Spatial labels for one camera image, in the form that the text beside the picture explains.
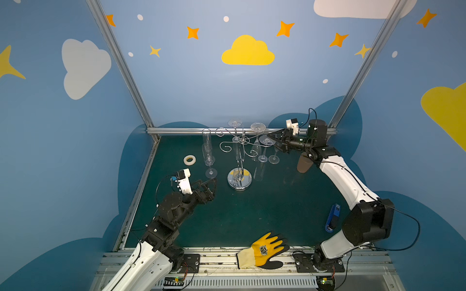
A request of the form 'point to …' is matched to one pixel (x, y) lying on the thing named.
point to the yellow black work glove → (262, 251)
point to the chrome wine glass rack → (240, 179)
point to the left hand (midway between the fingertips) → (208, 178)
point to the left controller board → (174, 281)
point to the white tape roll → (189, 163)
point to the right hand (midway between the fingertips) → (269, 136)
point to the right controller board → (325, 283)
